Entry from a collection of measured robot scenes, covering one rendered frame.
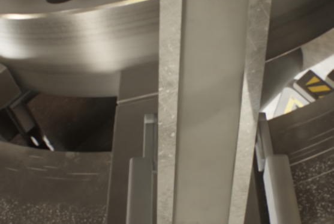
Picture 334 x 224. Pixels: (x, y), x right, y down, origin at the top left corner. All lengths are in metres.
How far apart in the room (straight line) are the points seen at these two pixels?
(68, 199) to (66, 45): 0.10
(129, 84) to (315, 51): 1.21
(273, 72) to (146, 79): 1.15
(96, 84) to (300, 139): 0.15
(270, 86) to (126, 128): 1.19
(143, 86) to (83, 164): 0.06
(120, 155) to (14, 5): 0.15
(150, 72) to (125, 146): 0.06
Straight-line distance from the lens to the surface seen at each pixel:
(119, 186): 0.29
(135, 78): 0.35
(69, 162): 0.36
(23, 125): 0.52
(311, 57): 1.56
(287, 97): 1.13
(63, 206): 0.34
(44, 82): 0.41
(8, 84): 0.43
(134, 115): 0.33
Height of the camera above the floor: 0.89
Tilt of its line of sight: 21 degrees down
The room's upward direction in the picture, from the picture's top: 129 degrees counter-clockwise
